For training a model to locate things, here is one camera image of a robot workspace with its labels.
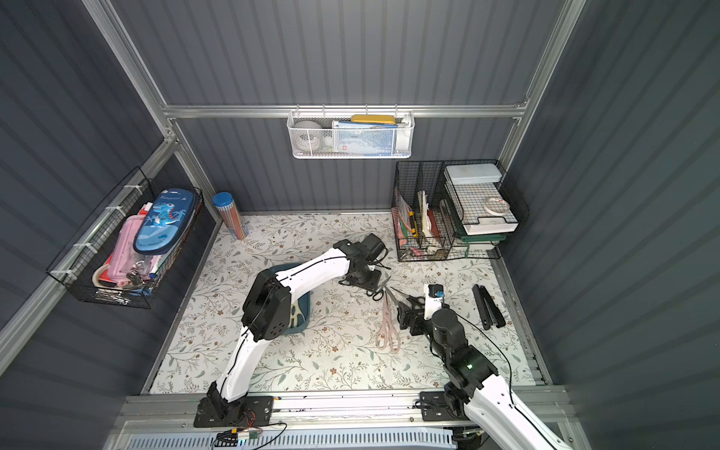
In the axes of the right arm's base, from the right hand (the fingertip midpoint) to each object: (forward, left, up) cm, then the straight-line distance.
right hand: (420, 301), depth 80 cm
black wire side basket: (-3, +79, +22) cm, 82 cm away
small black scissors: (+10, +12, -13) cm, 20 cm away
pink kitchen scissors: (-3, +9, -14) cm, 17 cm away
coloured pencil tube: (+34, +66, +1) cm, 74 cm away
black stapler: (+2, -24, -11) cm, 26 cm away
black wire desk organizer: (+39, -17, -1) cm, 43 cm away
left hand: (+9, +12, -9) cm, 18 cm away
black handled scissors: (+6, 0, -13) cm, 15 cm away
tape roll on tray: (+30, -27, +6) cm, 41 cm away
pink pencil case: (+2, +75, +19) cm, 77 cm away
